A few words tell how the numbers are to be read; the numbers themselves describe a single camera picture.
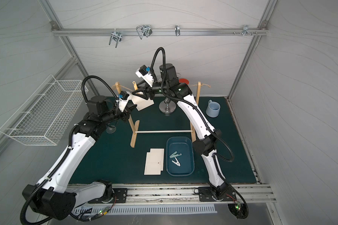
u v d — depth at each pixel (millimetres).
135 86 641
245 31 766
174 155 865
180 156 863
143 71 564
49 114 702
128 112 618
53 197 362
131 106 659
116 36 798
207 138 512
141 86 660
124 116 620
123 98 581
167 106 1140
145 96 619
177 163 840
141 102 705
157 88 608
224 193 696
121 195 734
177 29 781
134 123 998
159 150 906
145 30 766
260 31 782
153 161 861
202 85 653
